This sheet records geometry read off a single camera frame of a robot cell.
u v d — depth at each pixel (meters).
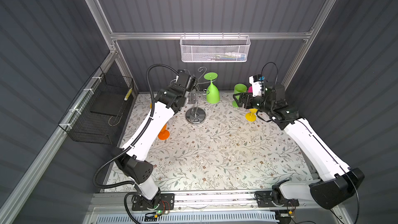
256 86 0.63
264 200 0.74
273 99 0.54
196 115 1.05
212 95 0.87
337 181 0.38
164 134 0.97
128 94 0.82
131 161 0.42
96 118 0.72
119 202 0.76
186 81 0.53
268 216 0.71
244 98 0.64
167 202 0.72
